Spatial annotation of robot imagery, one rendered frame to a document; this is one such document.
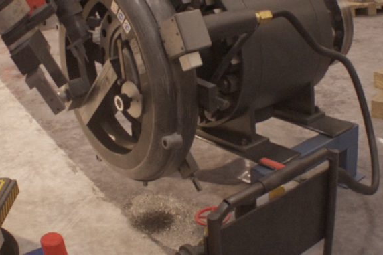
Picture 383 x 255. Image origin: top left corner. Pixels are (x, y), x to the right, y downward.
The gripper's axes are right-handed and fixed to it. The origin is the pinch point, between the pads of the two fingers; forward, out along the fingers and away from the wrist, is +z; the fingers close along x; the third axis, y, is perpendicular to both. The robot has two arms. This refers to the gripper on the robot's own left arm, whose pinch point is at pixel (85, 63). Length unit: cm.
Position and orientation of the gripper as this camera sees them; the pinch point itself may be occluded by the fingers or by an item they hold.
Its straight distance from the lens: 141.0
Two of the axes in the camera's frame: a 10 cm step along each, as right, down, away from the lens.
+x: 1.8, -2.6, 9.5
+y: 8.7, -4.2, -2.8
